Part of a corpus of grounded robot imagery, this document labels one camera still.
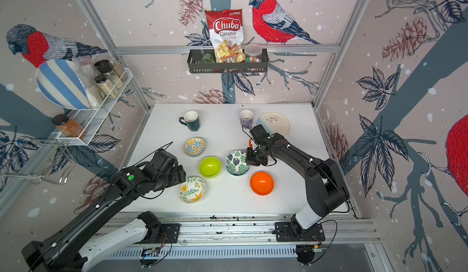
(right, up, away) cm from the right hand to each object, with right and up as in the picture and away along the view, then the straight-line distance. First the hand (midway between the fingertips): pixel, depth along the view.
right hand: (246, 160), depth 86 cm
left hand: (-28, -2, -12) cm, 30 cm away
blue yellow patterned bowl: (-29, +4, +14) cm, 33 cm away
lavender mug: (0, +21, +18) cm, 28 cm away
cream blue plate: (+19, +18, +27) cm, 37 cm away
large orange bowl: (+7, -11, -1) cm, 13 cm away
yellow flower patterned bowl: (-27, -13, -1) cm, 30 cm away
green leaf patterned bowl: (-5, -2, +3) cm, 7 cm away
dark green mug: (-31, +20, +15) cm, 40 cm away
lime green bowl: (-19, -4, +3) cm, 19 cm away
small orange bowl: (+2, +6, +9) cm, 12 cm away
